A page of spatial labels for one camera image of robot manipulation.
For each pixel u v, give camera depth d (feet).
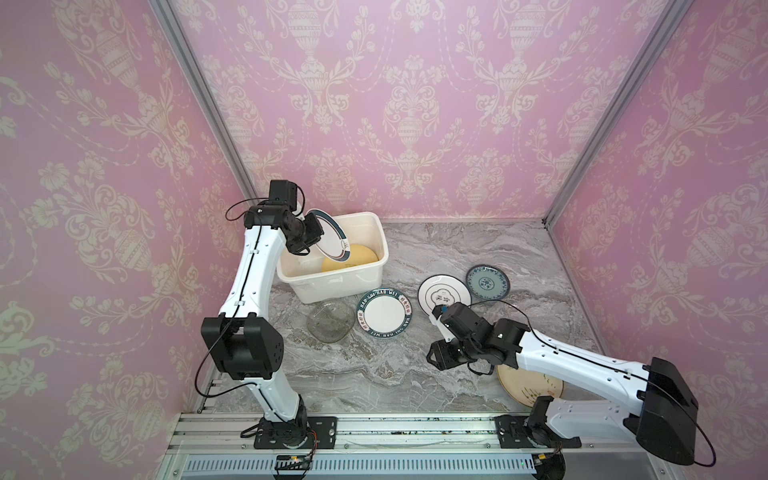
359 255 3.43
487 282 3.37
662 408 1.29
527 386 2.65
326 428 2.45
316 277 2.75
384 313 3.11
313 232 2.39
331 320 3.10
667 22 2.30
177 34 2.39
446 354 2.24
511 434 2.40
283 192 2.07
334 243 3.00
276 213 1.84
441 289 3.29
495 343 1.82
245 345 1.50
